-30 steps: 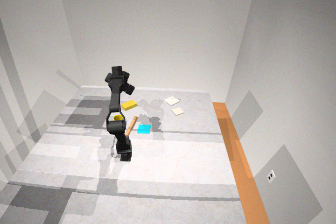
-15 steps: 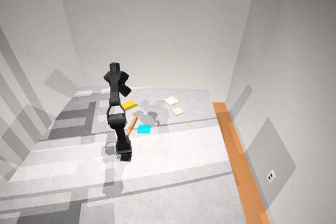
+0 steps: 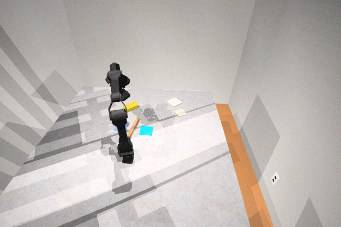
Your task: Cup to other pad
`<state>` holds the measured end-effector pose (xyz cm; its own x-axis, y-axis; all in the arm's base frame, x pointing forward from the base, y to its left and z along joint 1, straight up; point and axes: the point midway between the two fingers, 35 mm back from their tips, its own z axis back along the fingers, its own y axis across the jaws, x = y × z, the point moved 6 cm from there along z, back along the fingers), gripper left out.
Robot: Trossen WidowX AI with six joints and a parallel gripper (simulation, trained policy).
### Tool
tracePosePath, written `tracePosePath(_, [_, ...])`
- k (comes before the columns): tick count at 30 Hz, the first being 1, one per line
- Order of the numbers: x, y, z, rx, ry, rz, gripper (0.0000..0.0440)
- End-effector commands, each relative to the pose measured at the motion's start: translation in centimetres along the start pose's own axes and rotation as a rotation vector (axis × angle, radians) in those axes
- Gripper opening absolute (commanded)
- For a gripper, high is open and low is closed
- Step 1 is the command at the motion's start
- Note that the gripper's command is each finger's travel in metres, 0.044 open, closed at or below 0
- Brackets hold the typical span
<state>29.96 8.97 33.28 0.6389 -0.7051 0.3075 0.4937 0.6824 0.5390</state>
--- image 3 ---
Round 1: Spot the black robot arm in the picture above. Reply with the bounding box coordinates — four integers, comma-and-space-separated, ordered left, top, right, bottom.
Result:
107, 62, 134, 164

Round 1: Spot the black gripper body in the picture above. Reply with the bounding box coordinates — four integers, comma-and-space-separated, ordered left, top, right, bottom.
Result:
105, 78, 130, 101

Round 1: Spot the flat white slab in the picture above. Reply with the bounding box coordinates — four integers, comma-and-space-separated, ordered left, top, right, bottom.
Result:
174, 109, 187, 117

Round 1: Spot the yellow rectangular block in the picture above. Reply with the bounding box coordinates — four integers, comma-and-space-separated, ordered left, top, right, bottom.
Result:
123, 101, 139, 112

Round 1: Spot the brown wooden plank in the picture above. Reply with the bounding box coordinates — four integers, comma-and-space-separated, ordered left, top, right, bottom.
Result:
128, 117, 139, 138

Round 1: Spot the white flat square pad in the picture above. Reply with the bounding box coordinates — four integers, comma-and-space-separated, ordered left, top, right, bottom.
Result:
166, 98, 182, 107

